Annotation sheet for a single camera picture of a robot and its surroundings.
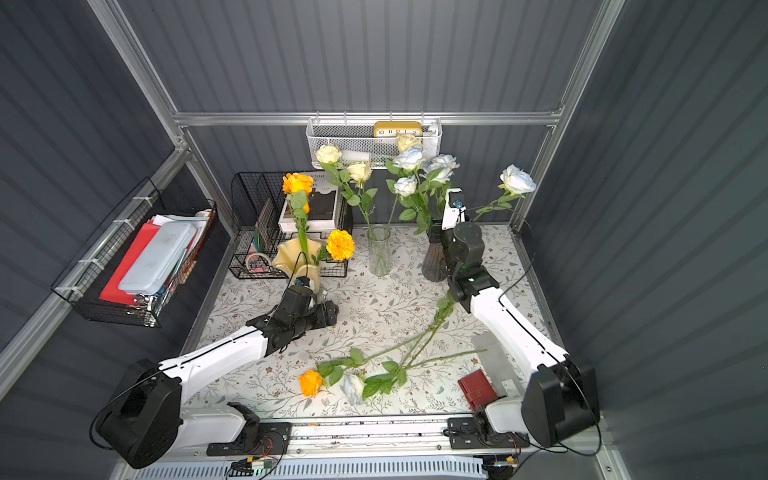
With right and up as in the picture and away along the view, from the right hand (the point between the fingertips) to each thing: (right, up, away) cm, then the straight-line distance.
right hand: (456, 202), depth 74 cm
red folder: (-80, -21, -7) cm, 83 cm away
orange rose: (+1, -30, +19) cm, 35 cm away
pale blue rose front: (-25, -48, +3) cm, 54 cm away
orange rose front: (-38, -47, +5) cm, 61 cm away
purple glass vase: (-2, -17, +22) cm, 28 cm away
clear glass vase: (-20, -12, +30) cm, 38 cm away
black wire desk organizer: (-69, +9, +41) cm, 80 cm away
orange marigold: (-28, -11, -5) cm, 31 cm away
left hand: (-35, -30, +13) cm, 48 cm away
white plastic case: (-71, -17, -7) cm, 73 cm away
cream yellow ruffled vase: (-47, -14, +14) cm, 52 cm away
